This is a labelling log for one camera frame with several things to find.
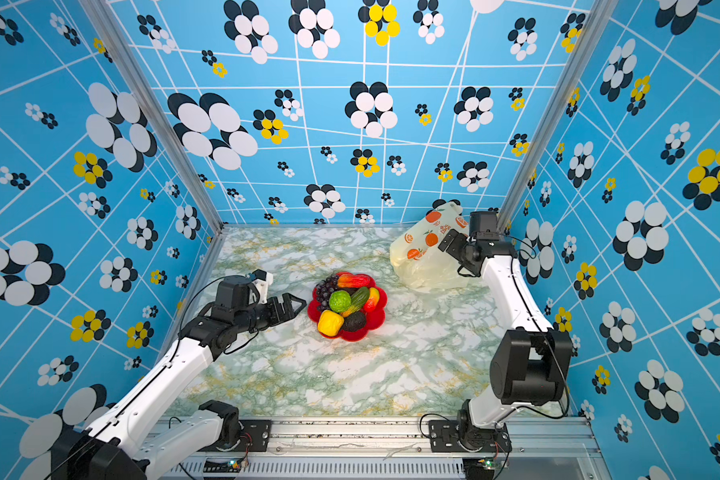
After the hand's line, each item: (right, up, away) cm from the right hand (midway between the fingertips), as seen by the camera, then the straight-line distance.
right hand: (457, 249), depth 87 cm
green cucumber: (-29, -15, +4) cm, 33 cm away
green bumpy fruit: (-35, -15, 0) cm, 38 cm away
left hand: (-45, -15, -8) cm, 49 cm away
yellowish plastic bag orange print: (-11, -1, +11) cm, 15 cm away
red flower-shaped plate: (-22, -14, +8) cm, 28 cm away
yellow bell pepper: (-37, -21, -3) cm, 43 cm away
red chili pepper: (-31, -10, +9) cm, 34 cm away
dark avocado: (-30, -22, +1) cm, 37 cm away
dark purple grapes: (-40, -12, +4) cm, 42 cm away
